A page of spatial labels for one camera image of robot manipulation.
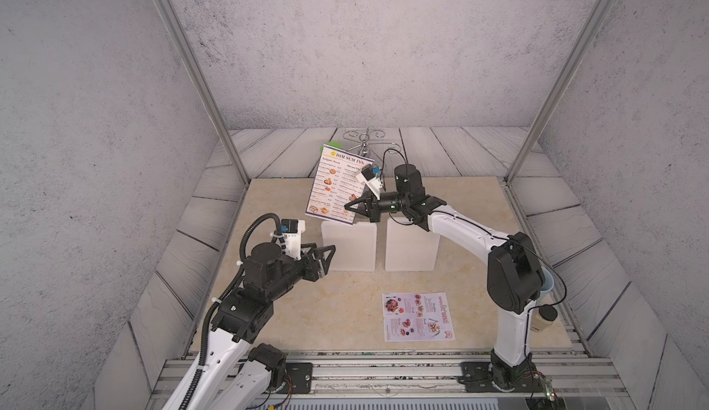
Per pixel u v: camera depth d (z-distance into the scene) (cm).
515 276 50
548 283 84
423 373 74
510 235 53
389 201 74
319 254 62
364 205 76
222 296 53
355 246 86
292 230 60
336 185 76
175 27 78
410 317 85
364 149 90
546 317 75
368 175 71
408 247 88
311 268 60
